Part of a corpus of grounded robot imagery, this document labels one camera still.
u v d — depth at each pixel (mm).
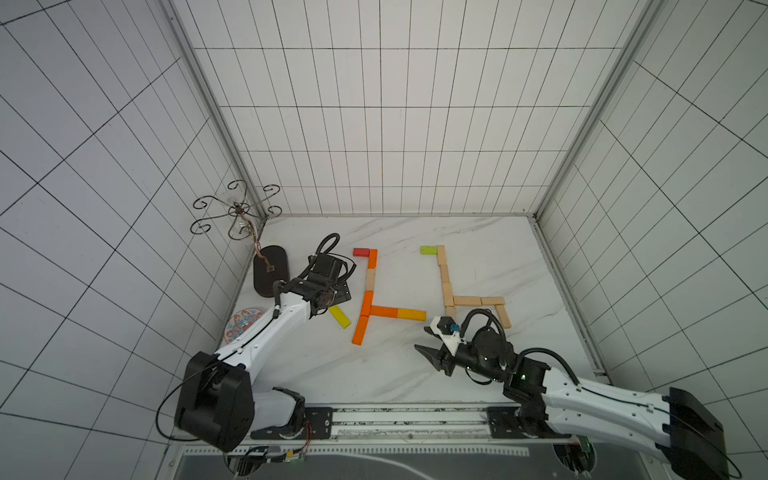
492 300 947
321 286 629
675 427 422
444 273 1031
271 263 1025
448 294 981
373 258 1063
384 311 923
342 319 923
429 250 1084
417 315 919
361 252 1073
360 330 894
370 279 1012
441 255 1069
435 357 648
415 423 742
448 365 644
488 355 569
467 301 952
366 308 924
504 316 920
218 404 399
